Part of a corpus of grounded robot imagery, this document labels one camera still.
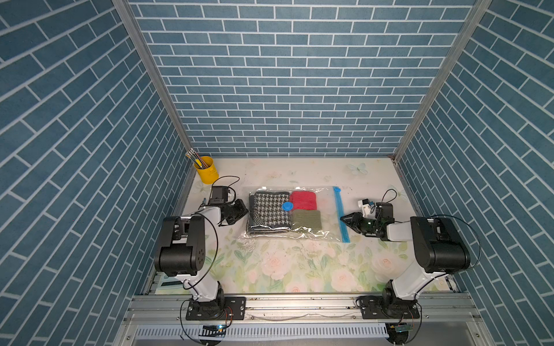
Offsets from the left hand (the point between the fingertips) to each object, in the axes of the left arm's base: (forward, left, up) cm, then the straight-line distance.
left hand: (252, 209), depth 96 cm
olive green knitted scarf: (-6, -26, +2) cm, 26 cm away
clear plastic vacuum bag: (+5, -37, -3) cm, 37 cm away
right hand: (-5, -41, -1) cm, 42 cm away
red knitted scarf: (+5, -23, 0) cm, 24 cm away
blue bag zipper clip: (+12, -40, -1) cm, 42 cm away
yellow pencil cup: (+17, +23, +3) cm, 29 cm away
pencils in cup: (+21, +29, +13) cm, 38 cm away
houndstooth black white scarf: (-3, -6, +1) cm, 7 cm away
